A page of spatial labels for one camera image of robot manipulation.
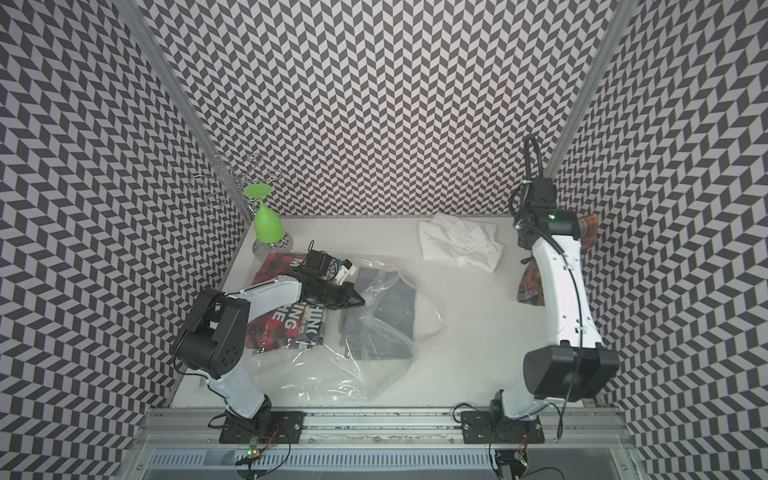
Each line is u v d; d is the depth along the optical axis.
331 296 0.81
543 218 0.49
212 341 0.47
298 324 0.85
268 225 0.87
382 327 0.79
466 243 1.10
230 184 1.08
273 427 0.71
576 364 0.63
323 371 0.83
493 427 0.67
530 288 0.82
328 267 0.81
